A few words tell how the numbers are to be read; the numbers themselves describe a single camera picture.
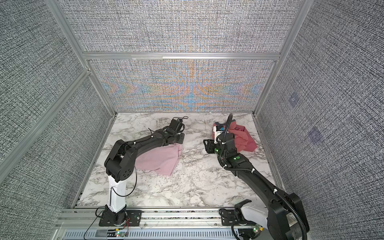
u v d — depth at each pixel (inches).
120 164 20.6
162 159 34.8
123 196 18.7
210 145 28.1
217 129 28.2
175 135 33.8
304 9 27.8
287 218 15.5
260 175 19.5
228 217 28.8
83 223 29.2
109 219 25.6
